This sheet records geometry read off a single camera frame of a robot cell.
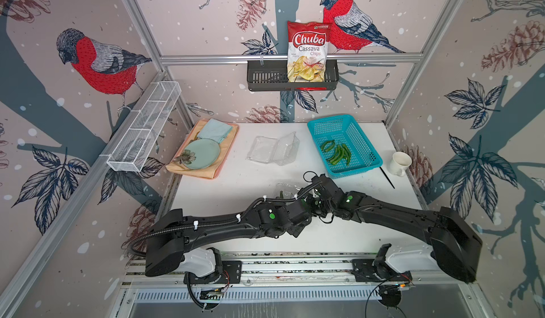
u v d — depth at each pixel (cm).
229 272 73
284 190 88
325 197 64
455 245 40
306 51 84
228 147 111
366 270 73
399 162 94
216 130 119
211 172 98
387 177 98
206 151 109
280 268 76
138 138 75
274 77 107
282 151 110
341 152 104
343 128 116
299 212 56
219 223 46
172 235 47
